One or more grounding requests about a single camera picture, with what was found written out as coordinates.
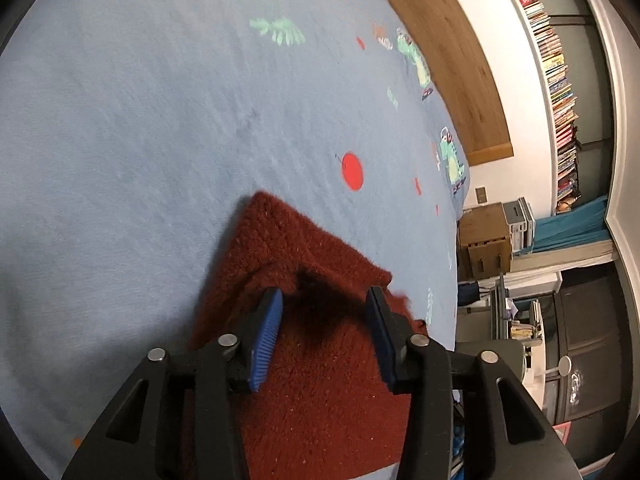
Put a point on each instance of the grey chair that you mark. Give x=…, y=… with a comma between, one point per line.
x=495, y=352

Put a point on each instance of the wall switch plate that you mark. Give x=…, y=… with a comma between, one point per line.
x=481, y=195

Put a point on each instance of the wooden bedside cabinet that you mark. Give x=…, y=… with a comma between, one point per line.
x=482, y=240

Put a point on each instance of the grey white printer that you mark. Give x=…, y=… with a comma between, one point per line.
x=520, y=225

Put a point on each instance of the white desk lamp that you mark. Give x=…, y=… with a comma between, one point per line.
x=565, y=366

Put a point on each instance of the dark bag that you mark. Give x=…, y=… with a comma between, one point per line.
x=467, y=294

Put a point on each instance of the pink bag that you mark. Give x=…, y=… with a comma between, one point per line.
x=562, y=432

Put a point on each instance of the cluttered desk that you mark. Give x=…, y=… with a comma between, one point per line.
x=520, y=310

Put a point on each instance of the dark red knit sweater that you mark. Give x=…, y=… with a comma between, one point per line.
x=325, y=410

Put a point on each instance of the wooden bed headboard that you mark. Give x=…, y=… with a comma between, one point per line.
x=450, y=60

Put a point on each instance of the row of books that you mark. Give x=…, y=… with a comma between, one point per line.
x=555, y=60

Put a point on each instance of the teal curtain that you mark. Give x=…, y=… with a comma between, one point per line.
x=570, y=225

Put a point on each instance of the blue printed blanket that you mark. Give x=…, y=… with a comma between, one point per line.
x=150, y=110

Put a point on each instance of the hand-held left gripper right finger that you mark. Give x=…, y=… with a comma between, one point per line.
x=382, y=345

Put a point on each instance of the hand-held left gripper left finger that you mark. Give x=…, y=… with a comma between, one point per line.
x=267, y=340

